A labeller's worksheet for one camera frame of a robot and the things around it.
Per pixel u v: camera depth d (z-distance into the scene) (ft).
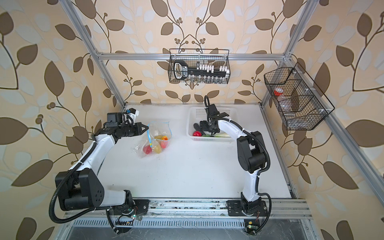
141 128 2.48
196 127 3.35
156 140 2.78
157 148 2.88
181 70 2.72
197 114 3.55
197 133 3.15
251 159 1.69
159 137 3.12
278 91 2.65
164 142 2.98
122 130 2.28
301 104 2.40
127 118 2.43
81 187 1.37
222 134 3.12
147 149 2.92
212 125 2.32
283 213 2.41
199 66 2.66
